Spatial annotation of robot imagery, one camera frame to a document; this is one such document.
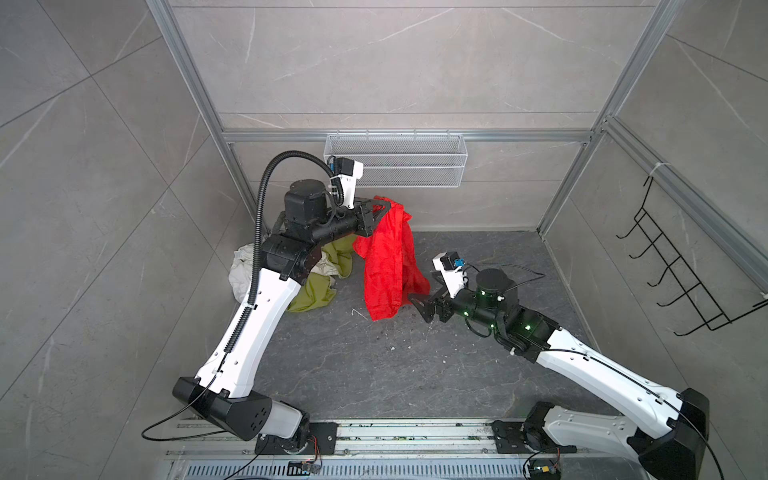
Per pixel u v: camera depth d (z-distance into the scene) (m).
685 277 0.67
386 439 0.75
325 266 1.03
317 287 0.98
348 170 0.52
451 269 0.57
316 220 0.48
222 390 0.38
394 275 0.68
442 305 0.59
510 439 0.73
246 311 0.41
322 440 0.73
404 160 1.01
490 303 0.53
